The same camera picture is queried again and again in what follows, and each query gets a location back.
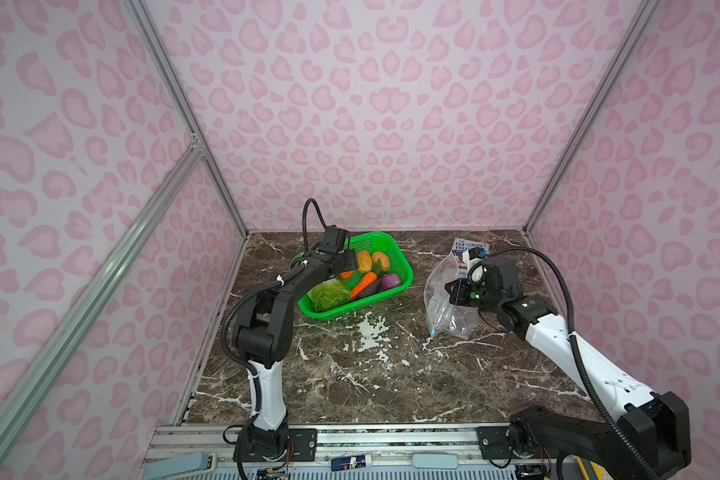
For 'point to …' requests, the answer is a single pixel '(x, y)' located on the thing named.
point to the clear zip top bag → (445, 317)
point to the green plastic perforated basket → (370, 242)
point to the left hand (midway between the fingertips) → (349, 255)
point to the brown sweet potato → (385, 260)
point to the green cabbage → (327, 295)
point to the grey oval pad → (435, 461)
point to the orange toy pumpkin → (346, 275)
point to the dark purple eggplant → (372, 289)
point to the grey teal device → (178, 467)
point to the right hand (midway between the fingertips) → (447, 283)
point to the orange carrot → (366, 281)
